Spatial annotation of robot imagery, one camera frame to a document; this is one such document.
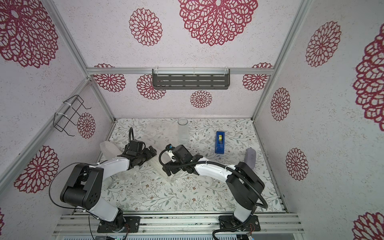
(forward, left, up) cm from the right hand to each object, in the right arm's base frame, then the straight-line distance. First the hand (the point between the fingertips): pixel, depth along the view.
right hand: (168, 162), depth 85 cm
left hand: (+9, +13, -7) cm, 17 cm away
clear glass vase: (+33, -5, -11) cm, 35 cm away
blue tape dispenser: (+17, -31, -7) cm, 36 cm away
